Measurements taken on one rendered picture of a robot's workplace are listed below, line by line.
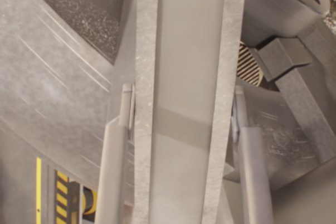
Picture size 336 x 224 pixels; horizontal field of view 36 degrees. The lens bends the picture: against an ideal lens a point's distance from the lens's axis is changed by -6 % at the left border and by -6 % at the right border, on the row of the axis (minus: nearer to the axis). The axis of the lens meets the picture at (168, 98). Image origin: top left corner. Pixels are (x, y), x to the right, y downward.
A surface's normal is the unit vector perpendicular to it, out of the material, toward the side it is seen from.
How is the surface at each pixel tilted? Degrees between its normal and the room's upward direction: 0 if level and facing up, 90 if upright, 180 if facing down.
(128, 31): 41
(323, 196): 27
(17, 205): 0
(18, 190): 0
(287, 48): 90
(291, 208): 36
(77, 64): 51
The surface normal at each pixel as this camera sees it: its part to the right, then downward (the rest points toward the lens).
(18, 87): -0.18, 0.55
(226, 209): 0.04, -0.57
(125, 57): -0.70, -0.54
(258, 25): 0.29, 0.84
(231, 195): 0.72, -0.51
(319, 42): -0.01, 0.67
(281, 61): -0.51, 0.10
